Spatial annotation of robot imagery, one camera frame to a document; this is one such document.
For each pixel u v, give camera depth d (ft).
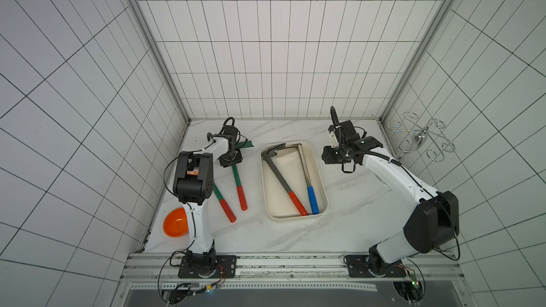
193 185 1.78
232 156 2.90
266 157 3.20
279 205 2.90
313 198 2.76
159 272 2.28
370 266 2.20
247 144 3.20
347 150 1.96
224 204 2.86
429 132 2.45
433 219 1.39
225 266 2.39
